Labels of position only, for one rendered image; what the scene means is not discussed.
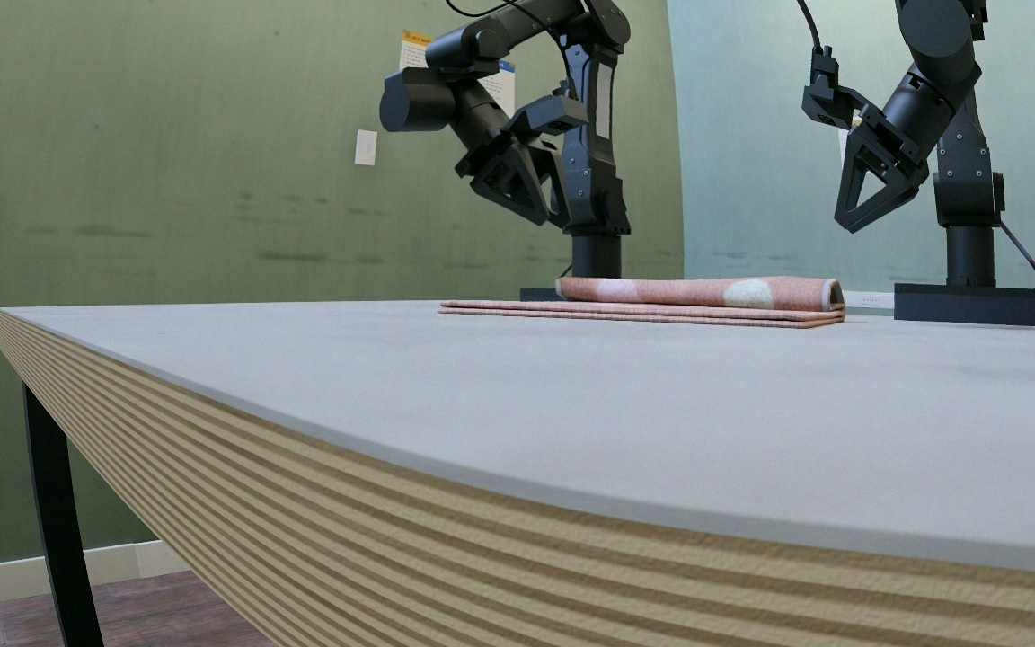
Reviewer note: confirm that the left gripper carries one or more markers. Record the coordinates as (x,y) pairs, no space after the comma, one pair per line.
(913,116)

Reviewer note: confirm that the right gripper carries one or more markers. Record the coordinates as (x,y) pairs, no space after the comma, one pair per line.
(518,170)

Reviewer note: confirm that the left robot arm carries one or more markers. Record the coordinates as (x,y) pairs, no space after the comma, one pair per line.
(938,34)

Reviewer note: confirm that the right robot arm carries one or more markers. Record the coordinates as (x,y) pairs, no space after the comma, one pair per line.
(419,99)

